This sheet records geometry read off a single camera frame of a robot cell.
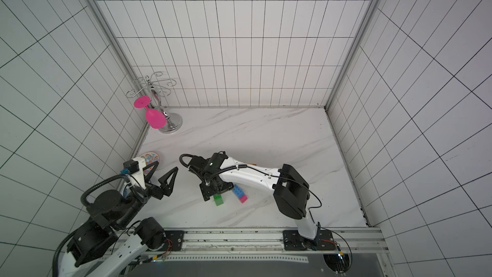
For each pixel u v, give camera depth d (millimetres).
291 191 453
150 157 947
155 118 923
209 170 551
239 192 818
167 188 554
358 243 730
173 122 1106
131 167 496
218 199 773
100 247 444
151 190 532
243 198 817
